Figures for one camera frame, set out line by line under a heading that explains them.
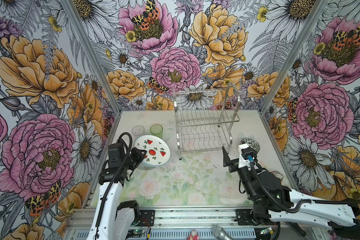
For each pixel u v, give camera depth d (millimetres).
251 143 965
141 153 694
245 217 741
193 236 674
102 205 446
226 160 580
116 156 573
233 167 552
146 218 736
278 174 774
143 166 732
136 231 715
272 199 373
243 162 501
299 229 701
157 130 1031
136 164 690
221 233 673
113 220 453
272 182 455
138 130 1029
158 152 826
